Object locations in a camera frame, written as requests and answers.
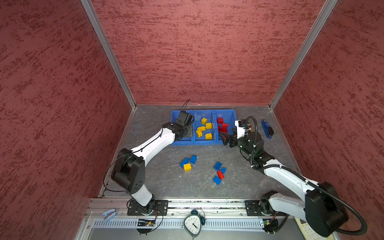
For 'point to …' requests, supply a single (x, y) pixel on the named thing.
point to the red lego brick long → (224, 128)
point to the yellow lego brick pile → (208, 125)
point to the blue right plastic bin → (229, 117)
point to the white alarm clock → (193, 223)
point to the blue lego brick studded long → (217, 166)
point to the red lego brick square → (220, 120)
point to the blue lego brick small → (223, 170)
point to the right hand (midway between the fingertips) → (224, 133)
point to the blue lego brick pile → (185, 161)
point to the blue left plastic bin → (187, 141)
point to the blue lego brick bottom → (217, 180)
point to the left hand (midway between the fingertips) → (187, 133)
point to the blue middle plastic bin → (197, 115)
